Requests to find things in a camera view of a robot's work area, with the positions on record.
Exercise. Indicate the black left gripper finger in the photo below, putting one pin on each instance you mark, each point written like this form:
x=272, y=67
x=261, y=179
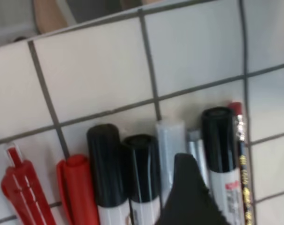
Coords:
x=190, y=202

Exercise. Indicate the grey pen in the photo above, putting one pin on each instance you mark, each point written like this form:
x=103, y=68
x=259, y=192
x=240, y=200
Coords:
x=196, y=148

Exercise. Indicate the red capped pen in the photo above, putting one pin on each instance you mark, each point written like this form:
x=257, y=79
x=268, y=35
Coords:
x=76, y=190

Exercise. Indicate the red retractable pen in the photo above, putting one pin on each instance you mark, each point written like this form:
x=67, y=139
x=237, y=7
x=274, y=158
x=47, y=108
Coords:
x=21, y=186

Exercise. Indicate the black cap marker middle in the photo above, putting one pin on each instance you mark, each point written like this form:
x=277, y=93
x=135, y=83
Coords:
x=140, y=156

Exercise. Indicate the black cap marker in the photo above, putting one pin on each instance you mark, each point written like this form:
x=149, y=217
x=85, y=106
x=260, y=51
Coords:
x=107, y=174
x=140, y=156
x=218, y=134

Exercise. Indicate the black cap marker right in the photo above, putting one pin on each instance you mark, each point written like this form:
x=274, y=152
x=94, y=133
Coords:
x=218, y=134

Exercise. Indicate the black cap marker left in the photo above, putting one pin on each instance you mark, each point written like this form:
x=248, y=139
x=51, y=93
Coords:
x=107, y=174

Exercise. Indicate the red black pencil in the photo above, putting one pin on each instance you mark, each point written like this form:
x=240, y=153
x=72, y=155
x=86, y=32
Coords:
x=242, y=158

